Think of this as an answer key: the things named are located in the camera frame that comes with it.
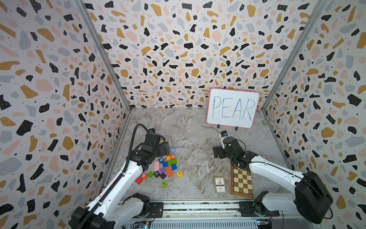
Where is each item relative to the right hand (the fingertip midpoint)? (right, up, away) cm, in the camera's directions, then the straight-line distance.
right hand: (220, 146), depth 87 cm
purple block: (-35, -14, +1) cm, 38 cm away
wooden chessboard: (+11, -20, -5) cm, 23 cm away
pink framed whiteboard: (+12, +25, +17) cm, 33 cm away
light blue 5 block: (-29, -4, +9) cm, 31 cm away
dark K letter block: (-38, -16, -1) cm, 42 cm away
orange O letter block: (-29, -8, +6) cm, 31 cm away
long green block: (-29, -11, +4) cm, 31 cm away
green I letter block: (-33, -21, -5) cm, 39 cm away
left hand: (-34, +1, -6) cm, 35 cm away
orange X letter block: (-32, -8, +5) cm, 34 cm away
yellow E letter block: (-24, -16, -1) cm, 29 cm away
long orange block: (-31, -15, -1) cm, 34 cm away
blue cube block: (-28, -13, +3) cm, 32 cm away
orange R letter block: (-46, -17, -2) cm, 49 cm away
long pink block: (-39, -12, +1) cm, 41 cm away
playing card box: (-1, -21, -5) cm, 22 cm away
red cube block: (-48, -19, -5) cm, 51 cm away
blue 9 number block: (-37, -9, +4) cm, 38 cm away
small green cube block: (-42, -17, -1) cm, 45 cm away
